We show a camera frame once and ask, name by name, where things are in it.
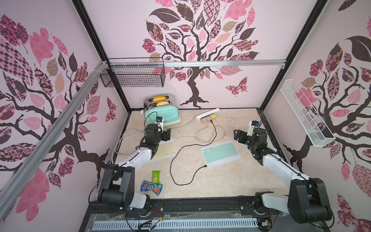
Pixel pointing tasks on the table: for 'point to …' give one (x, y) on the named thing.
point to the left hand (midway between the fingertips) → (164, 130)
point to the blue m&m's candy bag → (156, 188)
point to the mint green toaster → (163, 105)
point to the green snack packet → (156, 177)
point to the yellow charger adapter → (213, 116)
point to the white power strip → (198, 118)
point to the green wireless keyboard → (220, 153)
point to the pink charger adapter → (205, 120)
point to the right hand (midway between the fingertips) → (238, 133)
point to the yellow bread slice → (159, 98)
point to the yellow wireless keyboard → (165, 149)
